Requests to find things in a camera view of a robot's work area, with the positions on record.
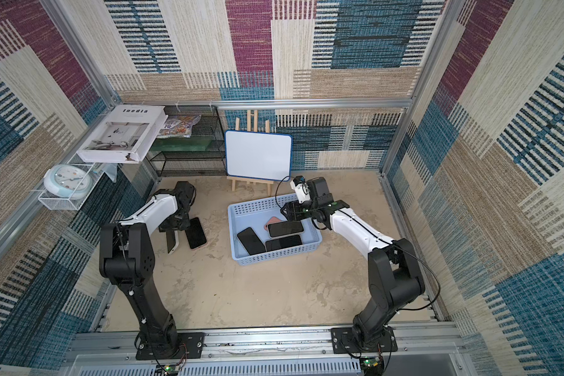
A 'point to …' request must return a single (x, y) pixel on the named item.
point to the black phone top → (170, 239)
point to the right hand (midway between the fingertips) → (288, 205)
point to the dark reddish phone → (286, 228)
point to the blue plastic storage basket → (256, 214)
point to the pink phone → (271, 221)
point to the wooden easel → (252, 118)
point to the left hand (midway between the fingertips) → (172, 227)
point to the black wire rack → (203, 153)
